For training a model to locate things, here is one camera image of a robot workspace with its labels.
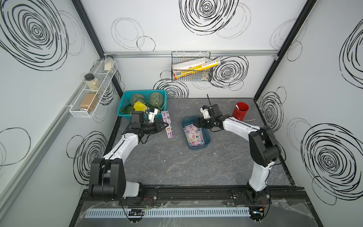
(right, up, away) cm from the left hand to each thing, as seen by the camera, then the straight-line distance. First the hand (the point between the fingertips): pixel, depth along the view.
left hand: (167, 125), depth 82 cm
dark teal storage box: (+25, -7, +15) cm, 31 cm away
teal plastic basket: (-37, +19, +29) cm, 50 cm away
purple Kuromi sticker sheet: (-1, +4, +1) cm, 4 cm away
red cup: (+50, +9, +18) cm, 54 cm away
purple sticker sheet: (+17, -9, +14) cm, 24 cm away
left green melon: (-25, +19, +23) cm, 39 cm away
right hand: (+19, 0, +11) cm, 22 cm away
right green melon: (-11, +16, +23) cm, 31 cm away
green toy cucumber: (-31, +9, +19) cm, 38 cm away
